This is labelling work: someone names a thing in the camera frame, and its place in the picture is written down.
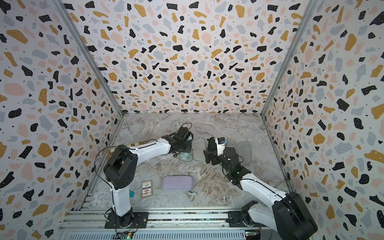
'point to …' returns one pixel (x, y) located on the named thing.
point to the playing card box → (147, 188)
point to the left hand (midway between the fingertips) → (191, 146)
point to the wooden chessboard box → (111, 150)
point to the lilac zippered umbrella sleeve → (177, 182)
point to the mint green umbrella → (186, 156)
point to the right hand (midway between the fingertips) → (211, 149)
